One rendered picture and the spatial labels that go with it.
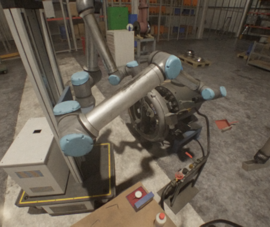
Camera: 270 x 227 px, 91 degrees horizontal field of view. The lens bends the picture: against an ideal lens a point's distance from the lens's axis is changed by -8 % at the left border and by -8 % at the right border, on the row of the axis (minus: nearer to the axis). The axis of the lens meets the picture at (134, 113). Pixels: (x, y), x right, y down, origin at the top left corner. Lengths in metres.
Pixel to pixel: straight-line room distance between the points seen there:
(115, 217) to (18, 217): 1.19
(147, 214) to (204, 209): 0.83
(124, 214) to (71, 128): 0.81
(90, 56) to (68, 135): 0.81
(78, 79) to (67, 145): 0.67
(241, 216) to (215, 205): 0.27
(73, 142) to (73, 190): 0.97
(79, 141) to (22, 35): 0.57
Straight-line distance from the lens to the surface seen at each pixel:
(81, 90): 1.28
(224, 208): 2.04
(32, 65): 0.92
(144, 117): 1.76
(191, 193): 1.96
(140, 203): 1.19
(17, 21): 0.89
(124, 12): 8.93
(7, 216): 2.22
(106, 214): 1.30
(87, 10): 1.13
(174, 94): 1.84
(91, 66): 1.37
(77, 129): 0.71
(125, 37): 5.43
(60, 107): 0.88
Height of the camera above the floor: 1.69
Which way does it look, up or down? 36 degrees down
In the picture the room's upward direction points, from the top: straight up
